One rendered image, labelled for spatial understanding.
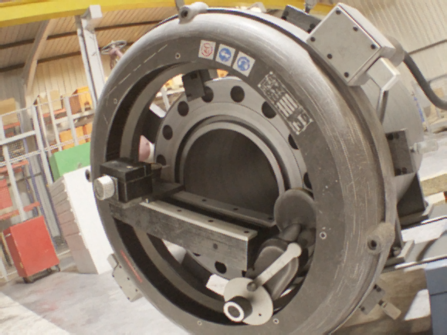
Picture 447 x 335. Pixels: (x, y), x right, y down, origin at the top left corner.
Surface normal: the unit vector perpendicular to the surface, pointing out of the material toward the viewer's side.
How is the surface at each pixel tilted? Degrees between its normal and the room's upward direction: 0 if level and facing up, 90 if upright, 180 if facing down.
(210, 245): 90
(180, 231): 90
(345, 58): 90
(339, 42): 90
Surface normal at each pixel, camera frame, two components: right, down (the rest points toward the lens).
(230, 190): 0.67, -0.37
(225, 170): 0.79, 0.04
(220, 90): -0.60, 0.24
